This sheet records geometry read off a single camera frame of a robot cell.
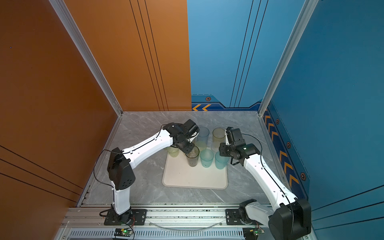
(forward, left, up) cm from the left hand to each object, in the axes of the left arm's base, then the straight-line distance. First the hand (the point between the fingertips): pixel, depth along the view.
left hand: (189, 147), depth 84 cm
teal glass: (-1, -10, -9) cm, 14 cm away
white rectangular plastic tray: (-10, +7, -13) cm, 18 cm away
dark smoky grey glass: (-6, -2, 0) cm, 6 cm away
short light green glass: (+4, -7, -5) cm, 10 cm away
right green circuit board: (-38, -33, -13) cm, 52 cm away
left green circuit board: (-39, +30, -15) cm, 52 cm away
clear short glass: (+6, -16, -8) cm, 19 cm away
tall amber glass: (+8, -18, 0) cm, 20 cm away
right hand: (-2, -18, +2) cm, 18 cm away
